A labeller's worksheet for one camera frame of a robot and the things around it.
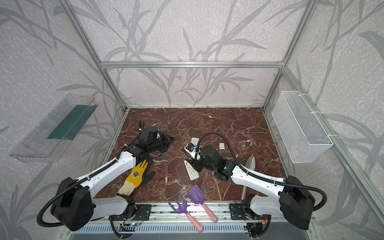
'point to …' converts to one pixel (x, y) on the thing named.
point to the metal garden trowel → (251, 163)
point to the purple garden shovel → (195, 194)
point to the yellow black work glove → (139, 176)
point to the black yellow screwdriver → (185, 151)
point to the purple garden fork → (181, 208)
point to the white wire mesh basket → (304, 139)
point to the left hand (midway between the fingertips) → (179, 133)
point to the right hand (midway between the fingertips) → (190, 150)
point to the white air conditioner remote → (192, 172)
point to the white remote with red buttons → (195, 141)
